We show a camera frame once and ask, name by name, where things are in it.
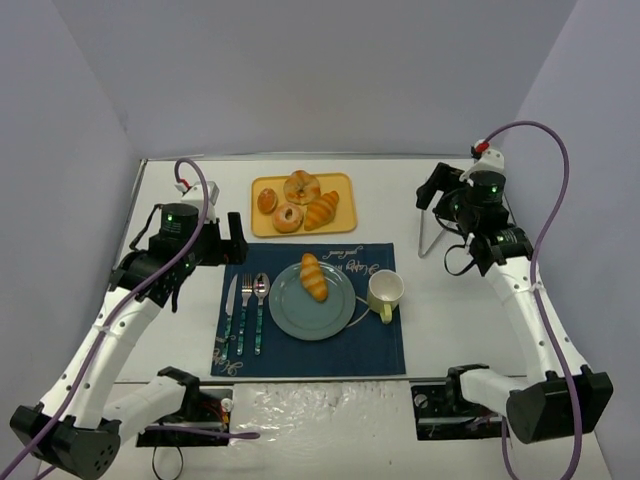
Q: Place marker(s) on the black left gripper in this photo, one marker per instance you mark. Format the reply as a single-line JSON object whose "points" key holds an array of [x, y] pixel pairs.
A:
{"points": [[233, 240]]}

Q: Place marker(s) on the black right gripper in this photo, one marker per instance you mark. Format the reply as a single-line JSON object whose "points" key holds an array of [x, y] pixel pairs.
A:
{"points": [[433, 187]]}

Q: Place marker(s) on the small long bread roll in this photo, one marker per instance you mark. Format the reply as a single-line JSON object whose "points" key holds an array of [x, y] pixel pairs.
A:
{"points": [[312, 278]]}

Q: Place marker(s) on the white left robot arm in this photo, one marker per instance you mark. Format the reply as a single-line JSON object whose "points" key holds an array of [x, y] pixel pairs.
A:
{"points": [[73, 427]]}

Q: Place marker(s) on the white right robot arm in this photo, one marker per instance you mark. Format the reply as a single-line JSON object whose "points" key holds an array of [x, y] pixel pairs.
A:
{"points": [[560, 395]]}

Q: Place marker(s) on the large bagel bread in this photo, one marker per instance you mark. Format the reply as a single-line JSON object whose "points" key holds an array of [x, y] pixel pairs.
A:
{"points": [[301, 188]]}

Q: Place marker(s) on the round jam bun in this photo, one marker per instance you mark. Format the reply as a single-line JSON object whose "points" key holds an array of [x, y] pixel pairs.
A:
{"points": [[267, 201]]}

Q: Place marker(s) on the sugared orange donut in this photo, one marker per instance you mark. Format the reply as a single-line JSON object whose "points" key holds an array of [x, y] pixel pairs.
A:
{"points": [[287, 218]]}

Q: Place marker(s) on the large croissant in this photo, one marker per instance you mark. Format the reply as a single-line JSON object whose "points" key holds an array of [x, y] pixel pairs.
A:
{"points": [[321, 211]]}

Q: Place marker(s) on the blue-grey ceramic plate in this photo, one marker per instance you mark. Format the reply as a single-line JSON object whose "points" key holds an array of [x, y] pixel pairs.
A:
{"points": [[300, 316]]}

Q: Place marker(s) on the pale green mug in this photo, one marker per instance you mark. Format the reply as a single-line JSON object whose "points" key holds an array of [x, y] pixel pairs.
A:
{"points": [[384, 292]]}

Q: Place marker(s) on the dark blue placemat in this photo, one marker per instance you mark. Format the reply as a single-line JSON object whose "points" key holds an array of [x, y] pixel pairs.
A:
{"points": [[365, 348]]}

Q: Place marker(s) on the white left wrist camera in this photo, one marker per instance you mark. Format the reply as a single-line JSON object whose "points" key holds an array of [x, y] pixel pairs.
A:
{"points": [[201, 196]]}

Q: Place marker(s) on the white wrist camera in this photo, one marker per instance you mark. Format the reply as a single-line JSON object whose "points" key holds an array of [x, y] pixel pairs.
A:
{"points": [[486, 158], [201, 196]]}

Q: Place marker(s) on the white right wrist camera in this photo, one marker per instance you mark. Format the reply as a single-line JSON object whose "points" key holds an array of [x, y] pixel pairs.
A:
{"points": [[486, 158]]}

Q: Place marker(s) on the fork with green handle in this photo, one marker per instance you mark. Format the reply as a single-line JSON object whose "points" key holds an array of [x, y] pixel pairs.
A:
{"points": [[246, 293]]}

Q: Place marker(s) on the spoon with green handle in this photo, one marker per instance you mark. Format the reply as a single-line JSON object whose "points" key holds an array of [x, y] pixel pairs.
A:
{"points": [[261, 288]]}

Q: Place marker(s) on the knife with green handle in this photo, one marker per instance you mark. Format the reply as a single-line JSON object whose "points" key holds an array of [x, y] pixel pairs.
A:
{"points": [[229, 317]]}

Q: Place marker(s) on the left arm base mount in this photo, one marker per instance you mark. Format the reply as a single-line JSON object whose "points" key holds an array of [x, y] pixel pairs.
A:
{"points": [[212, 411]]}

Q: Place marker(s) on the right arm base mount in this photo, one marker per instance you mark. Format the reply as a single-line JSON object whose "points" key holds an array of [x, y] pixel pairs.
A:
{"points": [[436, 420]]}

